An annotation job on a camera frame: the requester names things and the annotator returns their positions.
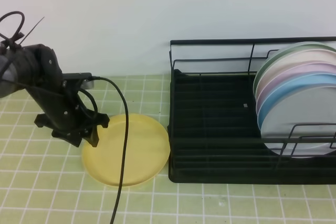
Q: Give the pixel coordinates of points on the blue plate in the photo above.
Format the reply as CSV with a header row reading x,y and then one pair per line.
x,y
285,88

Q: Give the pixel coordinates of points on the cream plate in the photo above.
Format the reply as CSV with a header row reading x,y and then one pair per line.
x,y
299,57

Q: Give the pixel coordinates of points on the yellow plate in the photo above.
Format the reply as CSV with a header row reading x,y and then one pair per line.
x,y
128,160

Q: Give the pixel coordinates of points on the grey plate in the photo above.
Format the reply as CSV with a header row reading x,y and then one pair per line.
x,y
307,113

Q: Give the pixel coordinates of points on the green plate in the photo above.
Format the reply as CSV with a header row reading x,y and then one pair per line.
x,y
280,53

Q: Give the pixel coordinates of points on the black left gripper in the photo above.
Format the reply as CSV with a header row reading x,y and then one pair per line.
x,y
63,110

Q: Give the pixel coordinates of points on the black cable tie loop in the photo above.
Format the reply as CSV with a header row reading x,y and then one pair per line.
x,y
14,42

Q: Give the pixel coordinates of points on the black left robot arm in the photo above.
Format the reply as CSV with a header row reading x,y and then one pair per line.
x,y
14,72

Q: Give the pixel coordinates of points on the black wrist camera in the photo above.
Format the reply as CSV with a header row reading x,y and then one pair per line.
x,y
78,80

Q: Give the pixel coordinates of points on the lilac plate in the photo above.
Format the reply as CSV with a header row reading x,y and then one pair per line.
x,y
269,82

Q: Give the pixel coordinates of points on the black wire dish rack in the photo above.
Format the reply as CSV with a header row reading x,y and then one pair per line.
x,y
213,130

